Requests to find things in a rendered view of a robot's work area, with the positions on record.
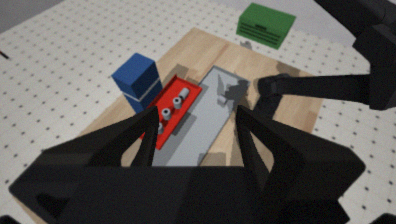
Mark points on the red rimmed tray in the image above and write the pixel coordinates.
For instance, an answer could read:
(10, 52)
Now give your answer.
(165, 100)

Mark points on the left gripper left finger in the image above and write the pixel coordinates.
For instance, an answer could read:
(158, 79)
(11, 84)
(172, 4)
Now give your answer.
(105, 147)

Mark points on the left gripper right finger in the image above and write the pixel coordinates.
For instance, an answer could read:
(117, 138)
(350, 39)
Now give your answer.
(306, 166)

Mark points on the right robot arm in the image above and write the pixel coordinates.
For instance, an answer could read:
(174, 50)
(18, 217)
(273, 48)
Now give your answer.
(376, 44)

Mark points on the dark blue square post with white band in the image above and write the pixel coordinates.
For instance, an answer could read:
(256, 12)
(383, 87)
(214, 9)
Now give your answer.
(139, 81)

